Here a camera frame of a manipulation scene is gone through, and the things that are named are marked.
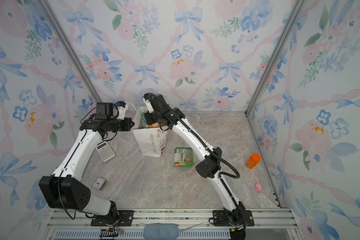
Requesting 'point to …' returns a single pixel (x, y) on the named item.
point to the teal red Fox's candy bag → (144, 124)
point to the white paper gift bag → (151, 141)
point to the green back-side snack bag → (183, 157)
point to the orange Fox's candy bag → (157, 124)
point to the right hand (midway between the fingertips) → (146, 113)
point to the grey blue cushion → (160, 231)
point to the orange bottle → (253, 160)
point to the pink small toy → (258, 187)
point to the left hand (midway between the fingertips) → (133, 121)
